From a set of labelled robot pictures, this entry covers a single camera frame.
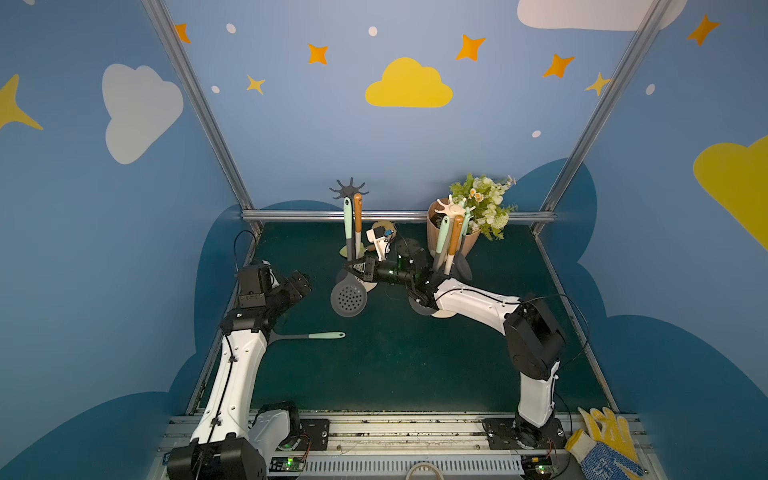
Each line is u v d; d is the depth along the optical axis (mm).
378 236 750
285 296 713
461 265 882
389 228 1178
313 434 748
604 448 719
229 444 388
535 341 497
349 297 801
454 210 703
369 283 726
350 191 748
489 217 883
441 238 719
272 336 926
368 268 730
